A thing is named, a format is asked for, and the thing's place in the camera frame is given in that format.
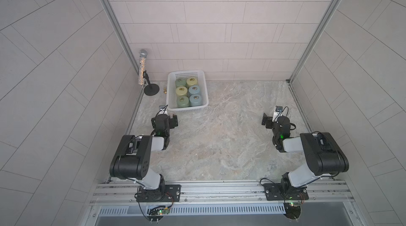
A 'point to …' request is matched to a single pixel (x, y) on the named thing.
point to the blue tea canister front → (195, 100)
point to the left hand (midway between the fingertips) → (168, 113)
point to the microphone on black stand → (151, 89)
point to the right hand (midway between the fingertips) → (271, 112)
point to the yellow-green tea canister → (181, 90)
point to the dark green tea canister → (182, 101)
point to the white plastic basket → (172, 76)
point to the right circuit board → (292, 211)
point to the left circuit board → (158, 215)
